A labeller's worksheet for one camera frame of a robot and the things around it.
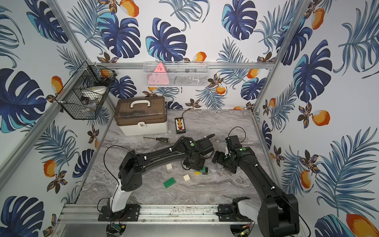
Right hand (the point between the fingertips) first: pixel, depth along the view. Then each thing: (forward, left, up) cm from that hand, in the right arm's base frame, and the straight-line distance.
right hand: (219, 163), depth 83 cm
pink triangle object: (+42, +36, +28) cm, 62 cm away
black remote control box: (+33, +25, -7) cm, 42 cm away
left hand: (-3, +11, +2) cm, 12 cm away
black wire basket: (+26, +76, +25) cm, 84 cm away
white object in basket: (+27, +68, +28) cm, 78 cm away
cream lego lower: (-6, +19, -8) cm, 21 cm away
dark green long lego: (-9, +28, -8) cm, 31 cm away
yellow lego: (-3, +12, -9) cm, 15 cm away
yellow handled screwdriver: (+20, +36, -6) cm, 41 cm away
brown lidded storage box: (+24, +44, +13) cm, 52 cm away
